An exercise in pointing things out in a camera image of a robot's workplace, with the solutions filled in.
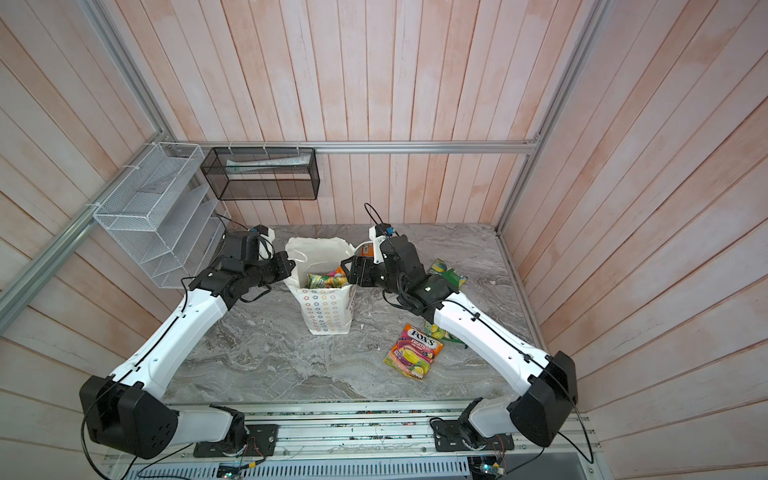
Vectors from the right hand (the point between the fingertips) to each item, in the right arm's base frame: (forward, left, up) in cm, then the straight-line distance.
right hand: (351, 263), depth 73 cm
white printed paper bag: (-7, +7, -12) cm, 15 cm away
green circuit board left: (-41, +30, -31) cm, 59 cm away
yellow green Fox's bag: (-5, -25, -26) cm, 37 cm away
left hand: (+4, +16, -6) cm, 17 cm away
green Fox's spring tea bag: (+4, +12, -15) cm, 20 cm away
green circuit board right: (-38, -33, -31) cm, 59 cm away
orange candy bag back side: (+5, -4, 0) cm, 6 cm away
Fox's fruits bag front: (-12, -17, -27) cm, 34 cm away
